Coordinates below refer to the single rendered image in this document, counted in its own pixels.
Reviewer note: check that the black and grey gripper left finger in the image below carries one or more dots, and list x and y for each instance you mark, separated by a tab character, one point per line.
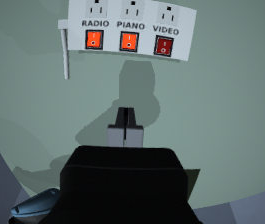
115	132

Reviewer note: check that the white power strip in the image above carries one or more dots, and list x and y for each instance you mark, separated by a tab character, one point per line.
132	26

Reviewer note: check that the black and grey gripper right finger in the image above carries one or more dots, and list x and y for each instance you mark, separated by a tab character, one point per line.
133	132

